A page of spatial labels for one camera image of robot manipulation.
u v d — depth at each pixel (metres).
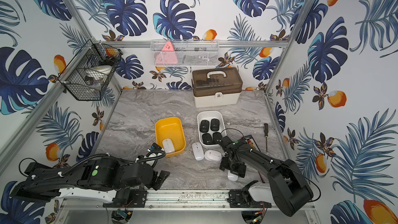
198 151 0.88
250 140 0.92
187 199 0.76
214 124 0.98
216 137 0.94
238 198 0.74
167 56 0.90
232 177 0.80
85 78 0.91
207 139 0.92
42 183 0.42
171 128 0.98
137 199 0.73
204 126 0.98
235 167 0.72
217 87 0.95
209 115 1.03
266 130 0.97
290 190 0.42
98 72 0.80
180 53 0.93
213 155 0.87
